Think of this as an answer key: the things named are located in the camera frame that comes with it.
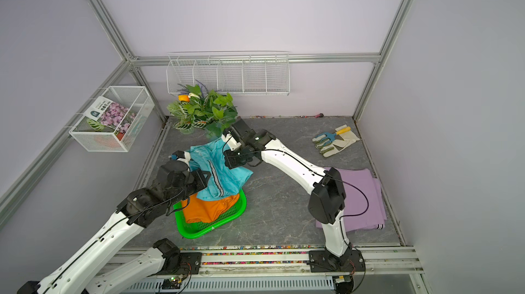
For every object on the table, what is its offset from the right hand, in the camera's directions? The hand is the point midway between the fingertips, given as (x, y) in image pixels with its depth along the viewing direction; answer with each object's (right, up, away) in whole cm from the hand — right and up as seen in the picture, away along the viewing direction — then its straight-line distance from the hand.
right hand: (226, 161), depth 78 cm
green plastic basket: (-13, -26, -1) cm, 30 cm away
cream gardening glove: (+57, +8, +31) cm, 66 cm away
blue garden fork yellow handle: (+48, +9, +32) cm, 58 cm away
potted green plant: (-11, +20, -3) cm, 23 cm away
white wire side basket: (-47, +10, -5) cm, 48 cm away
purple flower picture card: (-41, +18, -4) cm, 45 cm away
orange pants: (-12, -20, +2) cm, 23 cm away
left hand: (-4, -4, -7) cm, 9 cm away
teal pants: (-2, -8, +1) cm, 8 cm away
